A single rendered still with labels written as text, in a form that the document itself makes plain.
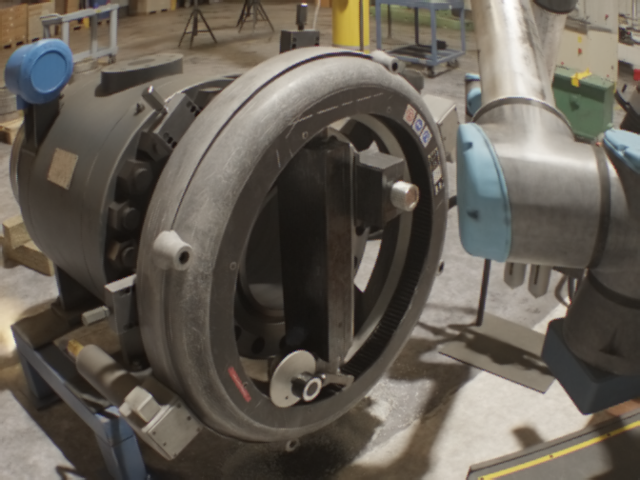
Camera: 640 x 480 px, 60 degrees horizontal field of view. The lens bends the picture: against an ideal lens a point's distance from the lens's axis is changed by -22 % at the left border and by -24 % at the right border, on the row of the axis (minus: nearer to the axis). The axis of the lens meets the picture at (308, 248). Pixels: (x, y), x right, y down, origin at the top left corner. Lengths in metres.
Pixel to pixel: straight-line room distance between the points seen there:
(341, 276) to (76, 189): 0.57
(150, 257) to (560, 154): 0.59
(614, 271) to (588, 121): 3.64
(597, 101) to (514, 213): 3.67
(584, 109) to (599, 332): 3.64
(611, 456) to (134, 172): 1.10
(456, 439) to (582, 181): 1.14
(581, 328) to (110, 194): 0.89
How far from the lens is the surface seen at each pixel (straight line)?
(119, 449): 1.49
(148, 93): 0.97
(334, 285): 1.15
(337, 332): 1.21
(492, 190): 0.67
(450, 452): 1.69
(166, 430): 1.07
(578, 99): 4.35
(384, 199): 1.09
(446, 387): 1.91
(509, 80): 0.82
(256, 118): 0.97
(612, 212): 0.70
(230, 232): 0.96
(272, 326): 1.31
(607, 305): 0.78
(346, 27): 4.80
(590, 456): 1.26
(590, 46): 6.96
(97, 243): 1.29
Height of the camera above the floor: 1.15
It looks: 26 degrees down
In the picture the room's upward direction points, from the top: straight up
